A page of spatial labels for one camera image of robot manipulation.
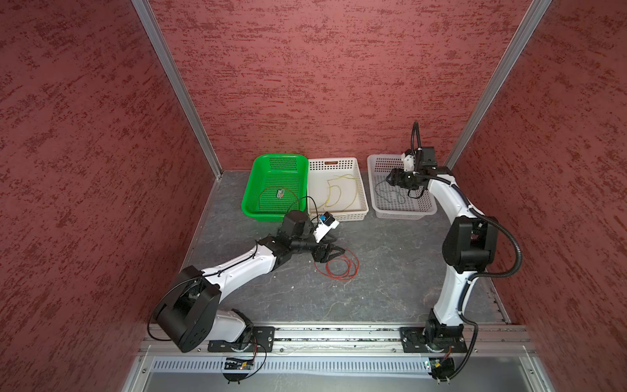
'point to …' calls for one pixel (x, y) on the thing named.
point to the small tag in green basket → (279, 193)
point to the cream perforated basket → (335, 185)
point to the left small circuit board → (237, 363)
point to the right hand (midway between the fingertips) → (394, 182)
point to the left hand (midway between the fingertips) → (337, 248)
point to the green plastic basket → (277, 184)
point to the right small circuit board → (442, 368)
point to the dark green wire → (380, 189)
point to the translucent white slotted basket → (389, 202)
